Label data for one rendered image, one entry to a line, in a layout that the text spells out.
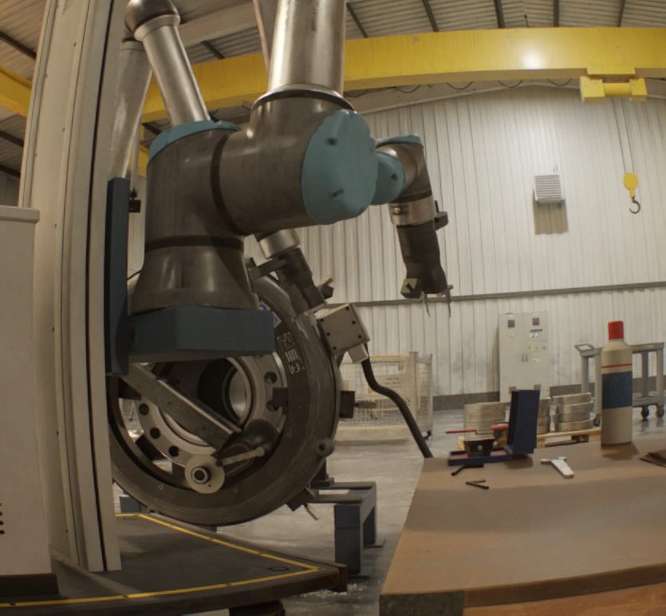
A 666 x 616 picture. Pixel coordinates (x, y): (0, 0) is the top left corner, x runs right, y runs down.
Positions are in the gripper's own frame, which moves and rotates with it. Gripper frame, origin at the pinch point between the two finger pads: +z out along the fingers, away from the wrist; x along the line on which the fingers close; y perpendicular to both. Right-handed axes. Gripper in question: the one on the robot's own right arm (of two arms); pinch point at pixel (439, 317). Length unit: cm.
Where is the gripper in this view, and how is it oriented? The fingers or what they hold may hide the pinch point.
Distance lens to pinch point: 157.3
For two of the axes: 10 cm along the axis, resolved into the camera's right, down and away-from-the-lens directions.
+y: -6.3, 3.3, -7.1
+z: 2.1, 9.5, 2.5
